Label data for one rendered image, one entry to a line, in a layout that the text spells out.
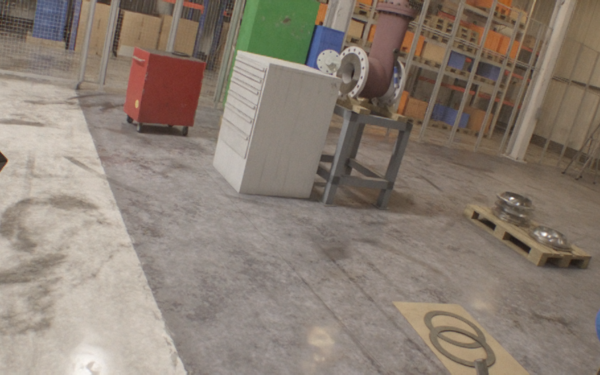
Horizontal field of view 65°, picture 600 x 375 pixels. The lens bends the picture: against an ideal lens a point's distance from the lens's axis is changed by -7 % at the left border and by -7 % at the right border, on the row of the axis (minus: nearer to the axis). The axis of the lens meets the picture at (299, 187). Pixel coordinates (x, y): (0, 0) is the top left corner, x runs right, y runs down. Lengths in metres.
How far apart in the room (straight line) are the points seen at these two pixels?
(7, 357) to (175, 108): 4.03
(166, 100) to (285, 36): 2.73
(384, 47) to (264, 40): 3.06
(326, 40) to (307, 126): 3.62
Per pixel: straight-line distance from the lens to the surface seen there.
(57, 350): 2.27
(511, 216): 5.76
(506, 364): 3.13
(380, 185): 4.97
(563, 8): 13.26
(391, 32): 4.93
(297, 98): 4.34
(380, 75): 4.84
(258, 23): 7.58
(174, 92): 5.70
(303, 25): 7.90
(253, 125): 4.25
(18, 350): 2.28
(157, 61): 5.55
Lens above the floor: 1.42
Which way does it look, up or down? 17 degrees down
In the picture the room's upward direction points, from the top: 15 degrees clockwise
